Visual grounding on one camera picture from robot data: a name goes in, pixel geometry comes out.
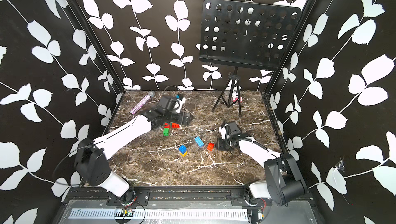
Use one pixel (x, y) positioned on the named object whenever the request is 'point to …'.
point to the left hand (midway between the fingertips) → (187, 113)
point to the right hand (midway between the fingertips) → (215, 143)
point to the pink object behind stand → (236, 98)
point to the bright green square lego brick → (166, 131)
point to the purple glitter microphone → (142, 101)
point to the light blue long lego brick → (199, 142)
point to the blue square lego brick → (182, 149)
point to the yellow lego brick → (184, 154)
